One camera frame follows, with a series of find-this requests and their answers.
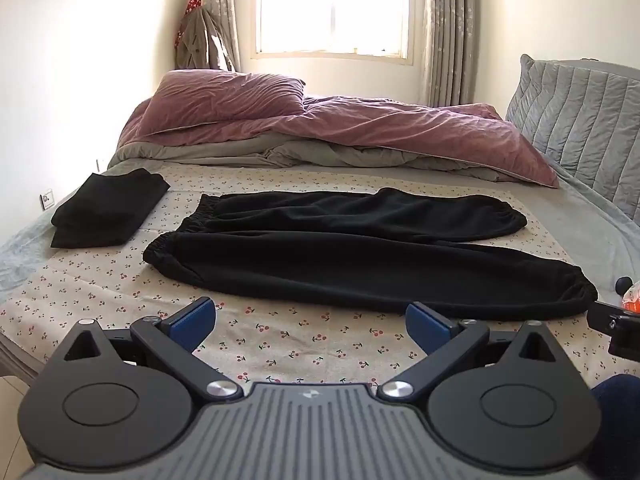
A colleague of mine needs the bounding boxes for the pink duvet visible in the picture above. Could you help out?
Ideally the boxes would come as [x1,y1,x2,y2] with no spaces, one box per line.
[117,95,560,189]

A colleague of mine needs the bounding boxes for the folded black garment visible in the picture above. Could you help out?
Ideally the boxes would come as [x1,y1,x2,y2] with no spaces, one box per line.
[50,170,171,250]

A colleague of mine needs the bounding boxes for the black pants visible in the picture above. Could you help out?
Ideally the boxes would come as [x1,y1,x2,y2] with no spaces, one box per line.
[142,187,599,321]

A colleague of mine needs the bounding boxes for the grey blanket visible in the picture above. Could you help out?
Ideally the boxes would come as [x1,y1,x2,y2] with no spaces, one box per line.
[107,130,501,184]

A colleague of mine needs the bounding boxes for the red polka-dot garment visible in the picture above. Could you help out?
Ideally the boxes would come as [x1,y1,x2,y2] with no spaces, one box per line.
[173,0,204,52]

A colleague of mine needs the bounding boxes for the hanging grey coat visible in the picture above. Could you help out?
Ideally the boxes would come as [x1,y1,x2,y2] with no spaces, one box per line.
[175,7,236,72]

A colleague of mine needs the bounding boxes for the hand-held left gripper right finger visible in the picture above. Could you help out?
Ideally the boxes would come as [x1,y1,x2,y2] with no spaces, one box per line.
[378,301,557,403]

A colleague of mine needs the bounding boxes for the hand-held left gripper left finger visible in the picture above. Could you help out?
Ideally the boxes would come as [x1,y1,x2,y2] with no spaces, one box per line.
[65,297,239,402]

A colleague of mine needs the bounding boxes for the floral bed sheet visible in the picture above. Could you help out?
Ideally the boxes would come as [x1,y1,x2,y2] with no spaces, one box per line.
[0,160,640,361]

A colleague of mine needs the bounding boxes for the grey patterned curtain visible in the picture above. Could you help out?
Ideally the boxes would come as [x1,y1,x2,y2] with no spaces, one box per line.
[204,0,261,74]
[422,0,507,109]

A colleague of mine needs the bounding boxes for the window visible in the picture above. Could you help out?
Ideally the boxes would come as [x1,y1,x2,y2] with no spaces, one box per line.
[255,0,417,67]

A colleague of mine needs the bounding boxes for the cherry print bed sheet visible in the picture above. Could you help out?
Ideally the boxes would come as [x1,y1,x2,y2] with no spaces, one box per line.
[0,164,617,397]

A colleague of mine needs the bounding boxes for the person's leg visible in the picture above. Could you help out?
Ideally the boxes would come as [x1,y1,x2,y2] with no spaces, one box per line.
[589,372,640,480]

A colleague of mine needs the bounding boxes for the grey quilted headboard cushion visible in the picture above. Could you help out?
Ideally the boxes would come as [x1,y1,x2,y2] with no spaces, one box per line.
[505,54,640,222]

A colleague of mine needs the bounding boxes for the pink pillow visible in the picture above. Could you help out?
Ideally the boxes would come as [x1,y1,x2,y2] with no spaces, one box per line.
[137,70,307,139]

